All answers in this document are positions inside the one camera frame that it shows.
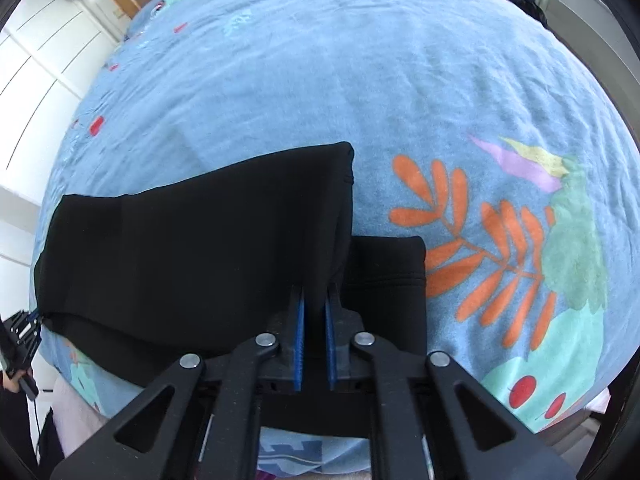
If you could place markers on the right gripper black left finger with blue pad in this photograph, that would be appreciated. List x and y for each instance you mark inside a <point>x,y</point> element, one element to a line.
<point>283,371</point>

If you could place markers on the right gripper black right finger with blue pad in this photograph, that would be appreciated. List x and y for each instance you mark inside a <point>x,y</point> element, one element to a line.
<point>341,326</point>

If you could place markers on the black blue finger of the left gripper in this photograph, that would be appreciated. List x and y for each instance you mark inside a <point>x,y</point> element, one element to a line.
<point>20,340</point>

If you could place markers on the black pants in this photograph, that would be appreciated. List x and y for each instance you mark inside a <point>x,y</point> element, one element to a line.
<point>200,266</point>

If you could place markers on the blue patterned bed sheet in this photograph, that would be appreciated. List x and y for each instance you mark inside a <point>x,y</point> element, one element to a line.
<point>473,128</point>

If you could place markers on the white wardrobe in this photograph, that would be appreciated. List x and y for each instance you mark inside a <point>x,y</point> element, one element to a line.
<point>51,50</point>

